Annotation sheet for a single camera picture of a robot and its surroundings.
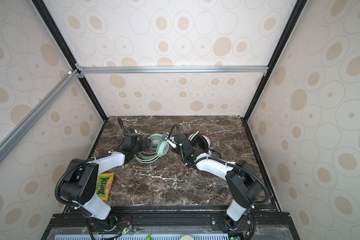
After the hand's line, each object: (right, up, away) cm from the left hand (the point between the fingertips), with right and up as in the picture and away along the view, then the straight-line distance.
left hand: (149, 138), depth 94 cm
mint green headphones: (+6, -6, -2) cm, 8 cm away
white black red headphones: (+35, -2, +1) cm, 35 cm away
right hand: (+19, +2, -7) cm, 20 cm away
